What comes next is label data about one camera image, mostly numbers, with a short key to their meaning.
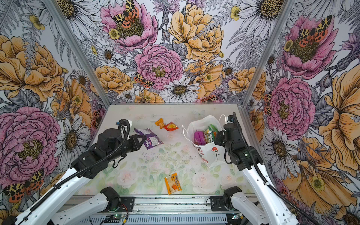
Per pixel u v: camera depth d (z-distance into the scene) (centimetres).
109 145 49
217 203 74
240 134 44
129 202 75
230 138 52
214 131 81
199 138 85
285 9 73
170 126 105
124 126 61
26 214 39
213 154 78
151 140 72
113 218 72
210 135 79
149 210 74
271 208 39
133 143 58
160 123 108
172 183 81
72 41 83
